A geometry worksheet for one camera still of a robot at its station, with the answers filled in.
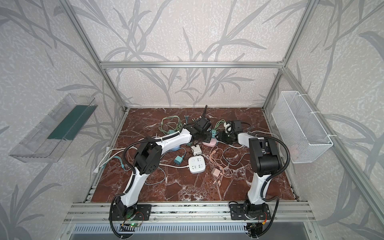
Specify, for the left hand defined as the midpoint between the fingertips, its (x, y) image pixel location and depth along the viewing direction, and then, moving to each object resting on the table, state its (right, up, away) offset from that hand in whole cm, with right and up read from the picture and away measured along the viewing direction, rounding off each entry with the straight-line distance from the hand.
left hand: (211, 133), depth 96 cm
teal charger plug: (-21, -16, -7) cm, 27 cm away
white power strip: (-9, -18, -8) cm, 22 cm away
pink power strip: (+1, -6, -1) cm, 6 cm away
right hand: (+5, 0, +4) cm, 6 cm away
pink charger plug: (+2, -22, -11) cm, 25 cm away
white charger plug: (-9, -10, -3) cm, 14 cm away
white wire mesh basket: (+36, 0, -36) cm, 51 cm away
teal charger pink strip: (+2, +1, +1) cm, 2 cm away
